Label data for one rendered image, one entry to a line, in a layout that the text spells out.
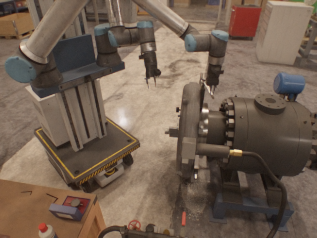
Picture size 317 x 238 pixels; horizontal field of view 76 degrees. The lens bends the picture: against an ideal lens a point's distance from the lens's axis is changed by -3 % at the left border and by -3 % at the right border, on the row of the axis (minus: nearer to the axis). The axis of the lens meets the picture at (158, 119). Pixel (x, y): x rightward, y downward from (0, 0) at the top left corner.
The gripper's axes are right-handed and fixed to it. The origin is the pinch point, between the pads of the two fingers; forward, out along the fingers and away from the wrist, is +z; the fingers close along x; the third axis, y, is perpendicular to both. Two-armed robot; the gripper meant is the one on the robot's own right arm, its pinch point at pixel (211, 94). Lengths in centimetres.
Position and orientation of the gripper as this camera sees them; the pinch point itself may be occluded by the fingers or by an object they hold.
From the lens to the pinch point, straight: 133.6
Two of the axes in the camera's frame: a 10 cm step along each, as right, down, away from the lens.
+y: -1.1, -6.4, 7.6
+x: -9.9, 0.8, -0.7
